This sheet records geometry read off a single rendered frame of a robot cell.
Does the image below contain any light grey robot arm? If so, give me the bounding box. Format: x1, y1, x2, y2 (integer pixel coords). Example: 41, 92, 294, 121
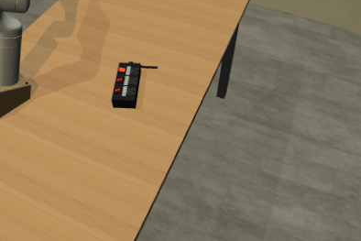
0, 0, 30, 86

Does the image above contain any black power strip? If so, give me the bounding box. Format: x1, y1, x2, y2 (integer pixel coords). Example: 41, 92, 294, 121
112, 62, 158, 108

